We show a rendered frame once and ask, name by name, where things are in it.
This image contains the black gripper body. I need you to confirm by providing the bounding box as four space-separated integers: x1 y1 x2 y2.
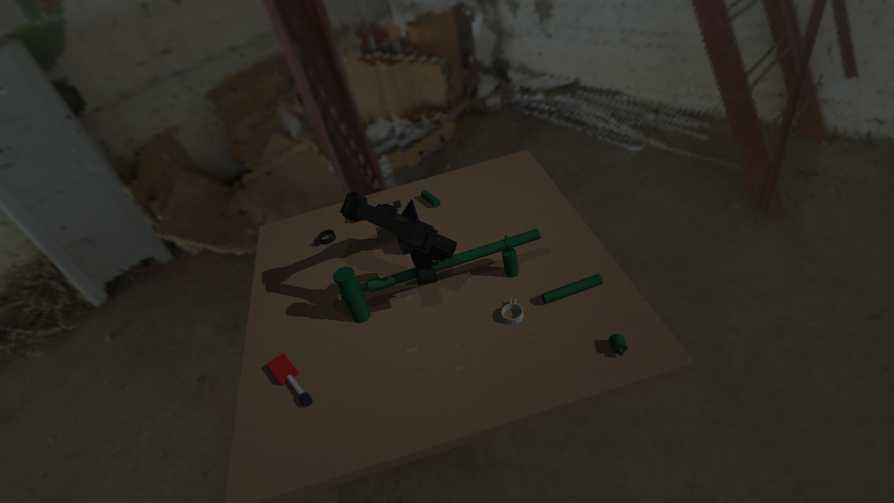
412 248 437 284

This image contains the grey metal band with two small prongs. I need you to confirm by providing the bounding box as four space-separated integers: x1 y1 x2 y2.
501 298 524 325

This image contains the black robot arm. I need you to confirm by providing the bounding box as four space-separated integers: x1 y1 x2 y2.
340 191 457 263

